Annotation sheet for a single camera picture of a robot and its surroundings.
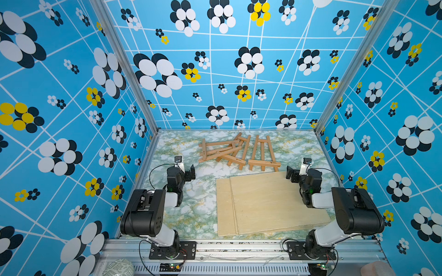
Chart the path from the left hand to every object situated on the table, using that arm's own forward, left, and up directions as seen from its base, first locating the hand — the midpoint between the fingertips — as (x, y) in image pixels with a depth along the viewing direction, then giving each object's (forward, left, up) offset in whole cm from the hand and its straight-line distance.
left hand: (186, 164), depth 94 cm
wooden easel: (+13, -22, -3) cm, 26 cm away
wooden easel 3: (+4, -43, -4) cm, 44 cm away
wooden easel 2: (+11, -30, -7) cm, 33 cm away
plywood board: (-27, -22, -8) cm, 36 cm away
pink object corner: (-46, -84, -7) cm, 96 cm away
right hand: (-1, -63, -1) cm, 63 cm away
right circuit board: (-46, -60, -9) cm, 77 cm away
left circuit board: (-46, +1, -10) cm, 47 cm away
